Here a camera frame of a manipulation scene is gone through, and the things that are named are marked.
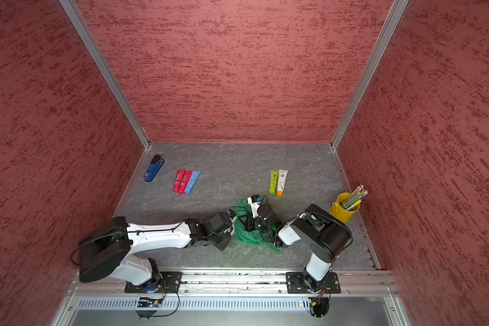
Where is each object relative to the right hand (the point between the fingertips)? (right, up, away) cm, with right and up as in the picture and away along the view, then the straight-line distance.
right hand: (242, 221), depth 91 cm
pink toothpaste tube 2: (-30, +18, +12) cm, 37 cm away
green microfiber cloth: (+1, +6, -1) cm, 6 cm away
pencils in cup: (+48, +12, -8) cm, 50 cm away
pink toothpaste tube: (-34, +19, +13) cm, 41 cm away
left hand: (-7, -7, -6) cm, 11 cm away
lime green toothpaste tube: (+16, +17, +12) cm, 26 cm away
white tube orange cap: (+20, +16, +11) cm, 28 cm away
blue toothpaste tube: (-26, +17, +12) cm, 34 cm away
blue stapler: (-49, +26, +19) cm, 58 cm away
